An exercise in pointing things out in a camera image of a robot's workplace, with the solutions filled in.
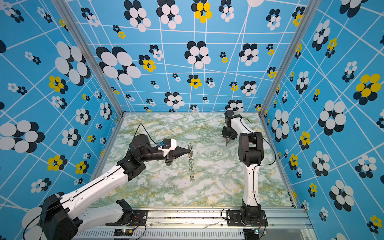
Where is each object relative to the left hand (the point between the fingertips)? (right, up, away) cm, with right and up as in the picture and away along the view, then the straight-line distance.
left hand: (189, 150), depth 62 cm
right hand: (+27, +3, +43) cm, 51 cm away
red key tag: (+25, 0, +42) cm, 49 cm away
